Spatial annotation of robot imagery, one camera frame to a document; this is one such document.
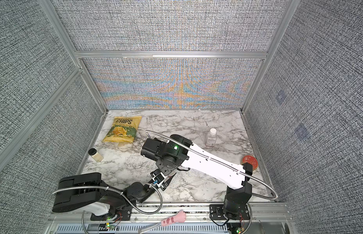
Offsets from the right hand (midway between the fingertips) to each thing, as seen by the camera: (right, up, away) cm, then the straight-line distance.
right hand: (168, 162), depth 64 cm
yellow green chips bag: (-33, +13, +35) cm, 50 cm away
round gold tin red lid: (+48, -5, +24) cm, 54 cm away
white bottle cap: (+25, +13, +24) cm, 37 cm away
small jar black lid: (-45, -1, +22) cm, 50 cm away
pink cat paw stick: (+5, -28, +6) cm, 29 cm away
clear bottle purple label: (+25, +8, +27) cm, 37 cm away
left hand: (+1, -4, +9) cm, 10 cm away
